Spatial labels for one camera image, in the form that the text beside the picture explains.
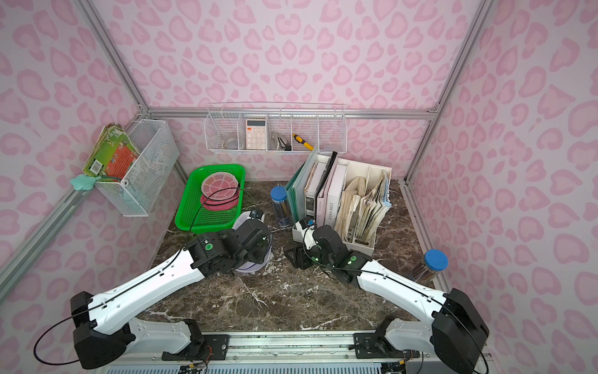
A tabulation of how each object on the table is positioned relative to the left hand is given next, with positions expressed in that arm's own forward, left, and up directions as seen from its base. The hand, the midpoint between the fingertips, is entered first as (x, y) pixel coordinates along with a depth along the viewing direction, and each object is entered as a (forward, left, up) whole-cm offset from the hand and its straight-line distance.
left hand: (261, 240), depth 73 cm
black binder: (+23, -20, +4) cm, 31 cm away
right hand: (-1, -9, -5) cm, 10 cm away
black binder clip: (+37, -7, +7) cm, 38 cm away
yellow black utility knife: (+45, -11, +5) cm, 47 cm away
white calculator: (+44, +6, +8) cm, 45 cm away
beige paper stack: (+13, -33, -3) cm, 36 cm away
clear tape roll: (+41, +17, +6) cm, 44 cm away
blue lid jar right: (-6, -53, -2) cm, 54 cm away
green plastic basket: (+23, +37, -20) cm, 48 cm away
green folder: (+13, -11, +9) cm, 19 cm away
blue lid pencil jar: (+20, -4, -2) cm, 21 cm away
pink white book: (+15, -22, 0) cm, 27 cm away
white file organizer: (+28, -40, +1) cm, 49 cm away
